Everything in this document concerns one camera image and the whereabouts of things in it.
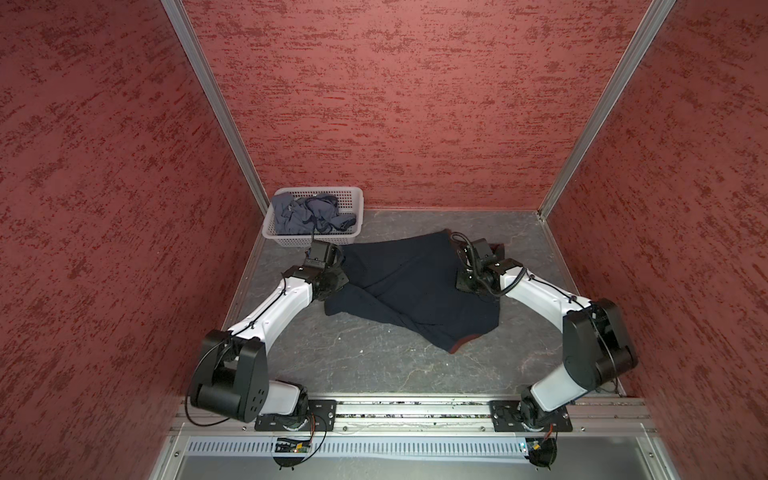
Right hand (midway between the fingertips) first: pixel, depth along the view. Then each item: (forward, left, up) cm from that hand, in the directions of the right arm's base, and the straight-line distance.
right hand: (456, 287), depth 91 cm
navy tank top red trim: (+8, +14, -9) cm, 18 cm away
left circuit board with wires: (-40, +47, -10) cm, 62 cm away
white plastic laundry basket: (+42, +36, 0) cm, 55 cm away
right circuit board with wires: (-42, -15, -8) cm, 45 cm away
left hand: (0, +35, +3) cm, 35 cm away
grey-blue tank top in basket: (+32, +51, +2) cm, 61 cm away
